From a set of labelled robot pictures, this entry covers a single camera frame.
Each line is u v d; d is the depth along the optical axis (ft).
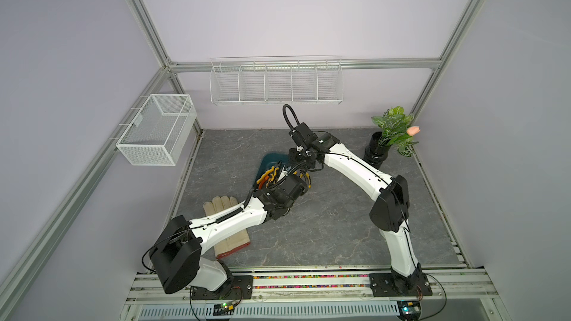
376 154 3.23
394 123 2.98
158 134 2.72
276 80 3.24
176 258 1.35
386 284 2.42
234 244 2.70
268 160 3.42
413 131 2.66
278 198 2.03
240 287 2.42
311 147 2.08
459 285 2.48
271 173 3.25
